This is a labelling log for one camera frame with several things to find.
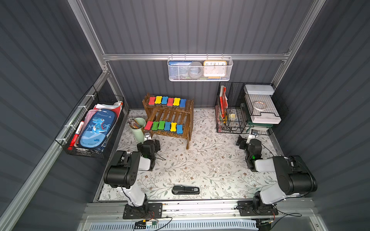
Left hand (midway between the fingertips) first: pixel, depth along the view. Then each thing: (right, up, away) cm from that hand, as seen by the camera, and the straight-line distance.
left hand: (149, 141), depth 95 cm
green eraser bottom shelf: (+6, +11, -6) cm, 14 cm away
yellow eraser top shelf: (+8, +27, -9) cm, 29 cm away
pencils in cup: (-8, +12, -6) cm, 16 cm away
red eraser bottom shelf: (+1, +11, -5) cm, 12 cm away
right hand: (+67, +3, -3) cm, 68 cm away
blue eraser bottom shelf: (+13, +10, -6) cm, 18 cm away
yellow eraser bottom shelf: (+17, +10, -6) cm, 21 cm away
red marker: (-24, +7, -31) cm, 40 cm away
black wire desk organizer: (+72, +25, +24) cm, 80 cm away
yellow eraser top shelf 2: (+20, +25, -9) cm, 33 cm away
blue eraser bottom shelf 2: (+21, +9, -8) cm, 24 cm away
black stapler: (+23, -23, -19) cm, 38 cm away
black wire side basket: (-26, +25, -17) cm, 40 cm away
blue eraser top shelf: (+12, +27, -9) cm, 31 cm away
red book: (+55, +31, +19) cm, 66 cm away
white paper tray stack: (+76, +30, +4) cm, 82 cm away
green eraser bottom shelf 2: (+10, +11, -6) cm, 16 cm away
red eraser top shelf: (+4, +26, -9) cm, 28 cm away
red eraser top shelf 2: (+16, +25, -11) cm, 31 cm away
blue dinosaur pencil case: (-15, +10, -31) cm, 36 cm away
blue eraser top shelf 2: (+23, +24, -11) cm, 35 cm away
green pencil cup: (-6, +6, -3) cm, 9 cm away
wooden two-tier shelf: (+18, +13, -3) cm, 23 cm away
